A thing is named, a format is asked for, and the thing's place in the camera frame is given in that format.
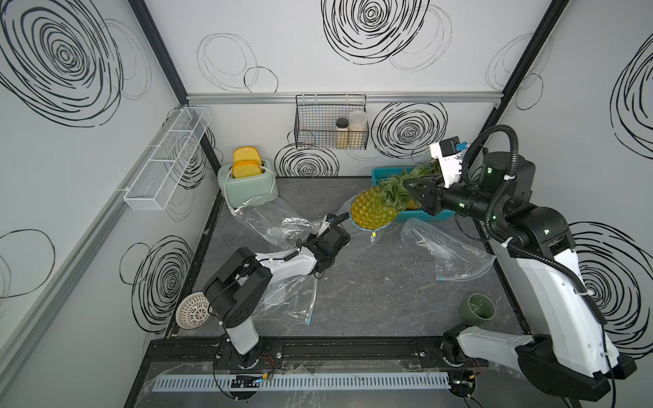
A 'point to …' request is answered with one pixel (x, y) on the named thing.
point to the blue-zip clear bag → (370, 217)
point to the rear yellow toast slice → (246, 153)
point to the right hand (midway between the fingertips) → (411, 182)
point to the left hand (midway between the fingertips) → (318, 237)
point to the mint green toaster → (249, 190)
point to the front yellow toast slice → (247, 168)
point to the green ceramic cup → (478, 308)
